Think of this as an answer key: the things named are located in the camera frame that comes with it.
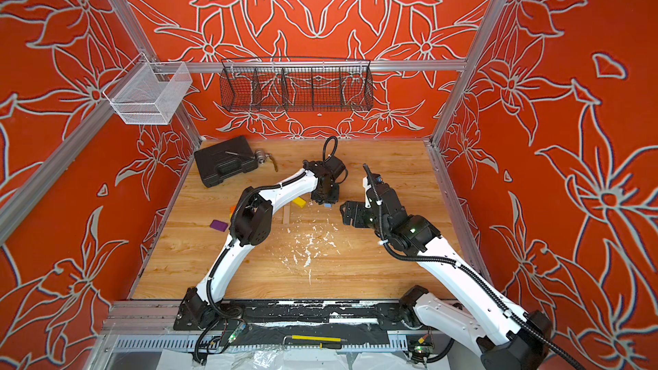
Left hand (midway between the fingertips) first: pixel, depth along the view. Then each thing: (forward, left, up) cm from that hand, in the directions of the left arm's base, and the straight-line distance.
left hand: (334, 198), depth 99 cm
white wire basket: (+21, +70, +32) cm, 80 cm away
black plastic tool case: (+11, +46, +7) cm, 48 cm away
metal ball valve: (+18, +33, +3) cm, 38 cm away
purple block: (-14, +42, -1) cm, 45 cm away
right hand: (-15, -5, +20) cm, 25 cm away
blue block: (-9, +2, +10) cm, 14 cm away
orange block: (-7, +40, -1) cm, 40 cm away
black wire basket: (+33, +17, +30) cm, 47 cm away
